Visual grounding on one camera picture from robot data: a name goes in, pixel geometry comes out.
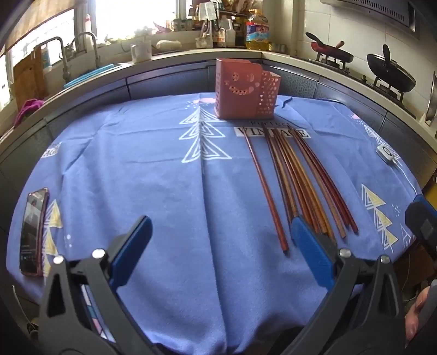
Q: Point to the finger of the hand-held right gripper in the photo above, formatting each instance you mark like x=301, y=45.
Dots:
x=421, y=211

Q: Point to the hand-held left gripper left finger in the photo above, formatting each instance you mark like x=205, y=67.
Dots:
x=131, y=252

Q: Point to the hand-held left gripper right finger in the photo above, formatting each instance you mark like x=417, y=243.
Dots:
x=310, y=252

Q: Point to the bunch of wooden chopsticks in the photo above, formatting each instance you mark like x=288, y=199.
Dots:
x=300, y=177

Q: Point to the pink plastic utensil holder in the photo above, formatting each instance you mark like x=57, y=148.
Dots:
x=239, y=88

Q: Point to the person's right hand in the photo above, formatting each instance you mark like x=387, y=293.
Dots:
x=414, y=314

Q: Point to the small white square device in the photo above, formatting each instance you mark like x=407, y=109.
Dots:
x=386, y=153

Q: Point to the blue printed tablecloth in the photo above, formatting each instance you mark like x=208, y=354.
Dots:
x=153, y=177

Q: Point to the smartphone in pink case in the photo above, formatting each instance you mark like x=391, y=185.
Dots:
x=32, y=232

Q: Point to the black wok with lid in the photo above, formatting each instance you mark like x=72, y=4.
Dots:
x=392, y=73

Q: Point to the black gas stove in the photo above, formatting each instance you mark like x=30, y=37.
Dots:
x=355, y=76

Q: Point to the magenta cloth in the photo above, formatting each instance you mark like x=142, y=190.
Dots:
x=29, y=109

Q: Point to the red frying pan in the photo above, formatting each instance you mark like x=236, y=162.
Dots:
x=333, y=53

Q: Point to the blue plastic basin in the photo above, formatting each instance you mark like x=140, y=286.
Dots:
x=92, y=73

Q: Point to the steel faucet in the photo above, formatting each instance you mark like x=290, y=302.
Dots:
x=94, y=44
x=65, y=65

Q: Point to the white mug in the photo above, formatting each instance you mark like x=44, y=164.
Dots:
x=140, y=52

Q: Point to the steel range hood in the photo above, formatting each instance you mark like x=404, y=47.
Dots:
x=375, y=15

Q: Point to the wooden cutting board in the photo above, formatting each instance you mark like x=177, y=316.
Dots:
x=29, y=78

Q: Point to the small steel pot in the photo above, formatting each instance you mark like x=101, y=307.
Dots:
x=280, y=47

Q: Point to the white bag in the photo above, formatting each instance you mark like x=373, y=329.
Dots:
x=169, y=45

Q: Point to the cooking oil bottle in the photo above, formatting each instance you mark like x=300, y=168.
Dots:
x=257, y=34

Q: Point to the white plastic jug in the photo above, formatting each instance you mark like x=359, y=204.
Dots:
x=227, y=34

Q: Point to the printed window blind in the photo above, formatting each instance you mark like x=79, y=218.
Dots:
x=34, y=20

